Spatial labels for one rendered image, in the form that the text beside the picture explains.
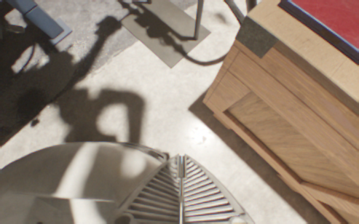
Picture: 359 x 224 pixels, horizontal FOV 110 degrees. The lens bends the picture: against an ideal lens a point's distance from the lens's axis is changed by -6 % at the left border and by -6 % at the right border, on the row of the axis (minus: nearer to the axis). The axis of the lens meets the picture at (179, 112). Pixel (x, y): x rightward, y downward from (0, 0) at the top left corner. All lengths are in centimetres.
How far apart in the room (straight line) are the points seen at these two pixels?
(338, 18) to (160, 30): 70
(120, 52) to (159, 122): 43
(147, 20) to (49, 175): 80
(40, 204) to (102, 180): 19
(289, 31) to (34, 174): 49
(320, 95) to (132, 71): 68
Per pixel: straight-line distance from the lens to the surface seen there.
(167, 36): 82
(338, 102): 27
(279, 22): 25
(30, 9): 100
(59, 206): 45
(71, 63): 92
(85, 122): 77
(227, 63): 32
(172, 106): 64
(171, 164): 16
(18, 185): 42
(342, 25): 30
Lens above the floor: 62
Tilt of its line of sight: 78 degrees down
